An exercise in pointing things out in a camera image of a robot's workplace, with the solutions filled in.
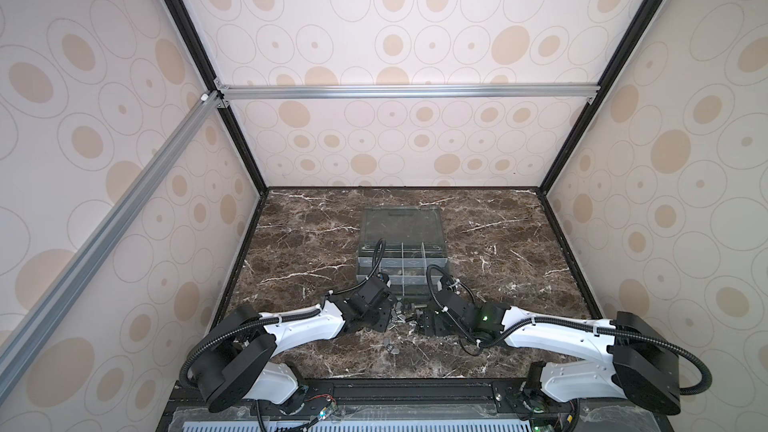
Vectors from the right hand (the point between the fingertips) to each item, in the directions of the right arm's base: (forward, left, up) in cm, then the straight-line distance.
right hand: (435, 318), depth 84 cm
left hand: (+2, +11, -1) cm, 12 cm away
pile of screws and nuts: (0, +9, -3) cm, 10 cm away
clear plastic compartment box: (+30, +4, -4) cm, 31 cm away
